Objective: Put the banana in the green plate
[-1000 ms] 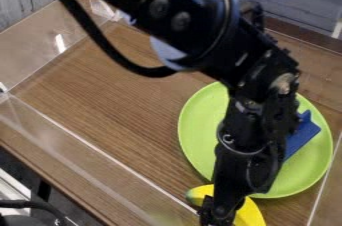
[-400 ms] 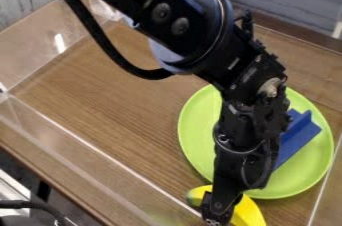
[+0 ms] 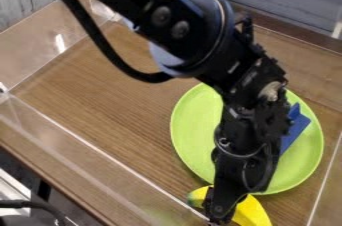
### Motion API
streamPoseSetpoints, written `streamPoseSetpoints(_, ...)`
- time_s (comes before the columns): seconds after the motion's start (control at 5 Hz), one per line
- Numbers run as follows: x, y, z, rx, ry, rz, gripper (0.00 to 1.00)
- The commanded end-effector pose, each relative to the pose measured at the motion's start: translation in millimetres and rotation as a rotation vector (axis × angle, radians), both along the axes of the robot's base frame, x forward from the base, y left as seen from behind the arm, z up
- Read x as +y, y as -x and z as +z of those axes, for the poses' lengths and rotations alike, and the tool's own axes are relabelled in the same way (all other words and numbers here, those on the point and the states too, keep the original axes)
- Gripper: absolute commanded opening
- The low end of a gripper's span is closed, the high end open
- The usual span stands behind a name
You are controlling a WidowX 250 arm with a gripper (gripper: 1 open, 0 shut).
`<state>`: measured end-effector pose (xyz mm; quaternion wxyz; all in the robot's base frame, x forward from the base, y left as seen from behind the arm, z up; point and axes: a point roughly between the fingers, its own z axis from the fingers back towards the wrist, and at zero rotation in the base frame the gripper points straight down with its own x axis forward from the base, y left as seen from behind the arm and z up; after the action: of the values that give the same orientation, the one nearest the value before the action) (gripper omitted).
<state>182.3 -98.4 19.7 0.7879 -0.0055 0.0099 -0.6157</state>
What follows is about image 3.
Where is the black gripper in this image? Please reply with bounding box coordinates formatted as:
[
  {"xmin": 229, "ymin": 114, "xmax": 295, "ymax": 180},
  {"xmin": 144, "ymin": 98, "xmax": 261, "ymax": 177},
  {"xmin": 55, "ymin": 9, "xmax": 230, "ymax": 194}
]
[{"xmin": 202, "ymin": 89, "xmax": 293, "ymax": 225}]

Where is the yellow toy banana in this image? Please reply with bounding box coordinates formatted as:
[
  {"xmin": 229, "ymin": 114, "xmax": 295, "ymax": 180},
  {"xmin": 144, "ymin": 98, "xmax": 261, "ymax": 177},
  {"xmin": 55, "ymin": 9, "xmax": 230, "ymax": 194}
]
[{"xmin": 187, "ymin": 185, "xmax": 273, "ymax": 226}]

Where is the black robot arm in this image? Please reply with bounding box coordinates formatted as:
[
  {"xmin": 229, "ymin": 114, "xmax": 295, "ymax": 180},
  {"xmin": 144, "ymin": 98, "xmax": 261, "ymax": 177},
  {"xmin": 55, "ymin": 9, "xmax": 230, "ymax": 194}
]
[{"xmin": 63, "ymin": 0, "xmax": 291, "ymax": 226}]

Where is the green plate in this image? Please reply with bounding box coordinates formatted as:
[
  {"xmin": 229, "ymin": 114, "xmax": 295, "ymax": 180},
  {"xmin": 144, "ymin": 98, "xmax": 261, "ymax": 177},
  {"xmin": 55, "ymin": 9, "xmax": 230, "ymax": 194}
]
[{"xmin": 170, "ymin": 84, "xmax": 325, "ymax": 195}]

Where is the blue plastic block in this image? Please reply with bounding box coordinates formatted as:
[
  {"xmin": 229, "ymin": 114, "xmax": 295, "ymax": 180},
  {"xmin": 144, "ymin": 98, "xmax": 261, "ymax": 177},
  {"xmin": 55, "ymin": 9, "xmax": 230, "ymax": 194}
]
[{"xmin": 281, "ymin": 103, "xmax": 311, "ymax": 154}]

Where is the clear acrylic enclosure wall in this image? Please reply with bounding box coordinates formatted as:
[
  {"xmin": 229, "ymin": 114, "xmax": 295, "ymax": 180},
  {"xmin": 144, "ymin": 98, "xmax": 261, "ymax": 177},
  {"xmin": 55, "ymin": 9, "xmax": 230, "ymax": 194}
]
[{"xmin": 0, "ymin": 0, "xmax": 342, "ymax": 226}]

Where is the black cable lower left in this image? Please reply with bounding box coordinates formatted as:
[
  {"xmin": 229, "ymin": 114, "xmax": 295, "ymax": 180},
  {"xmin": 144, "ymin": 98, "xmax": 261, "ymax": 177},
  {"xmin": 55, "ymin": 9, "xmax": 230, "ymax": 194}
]
[{"xmin": 0, "ymin": 199, "xmax": 68, "ymax": 226}]

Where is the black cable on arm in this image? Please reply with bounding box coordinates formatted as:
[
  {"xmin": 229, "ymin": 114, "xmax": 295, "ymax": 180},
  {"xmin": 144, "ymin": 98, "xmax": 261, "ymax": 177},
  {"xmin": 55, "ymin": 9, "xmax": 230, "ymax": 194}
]
[{"xmin": 35, "ymin": 0, "xmax": 175, "ymax": 84}]

